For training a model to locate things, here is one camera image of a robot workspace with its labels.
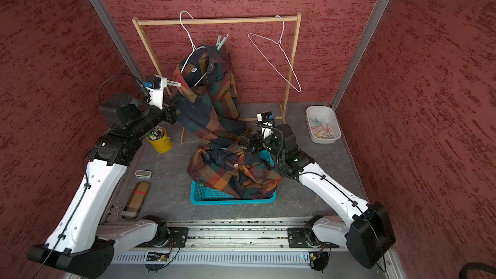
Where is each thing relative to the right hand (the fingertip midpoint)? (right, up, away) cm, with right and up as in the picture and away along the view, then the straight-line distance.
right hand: (248, 135), depth 76 cm
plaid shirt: (-6, -15, +8) cm, 19 cm away
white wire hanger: (+21, +19, +3) cm, 28 cm away
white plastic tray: (+46, +10, +39) cm, 61 cm away
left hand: (-23, +13, -12) cm, 29 cm away
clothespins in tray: (+42, +1, +33) cm, 54 cm away
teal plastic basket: (-21, -27, +7) cm, 35 cm away
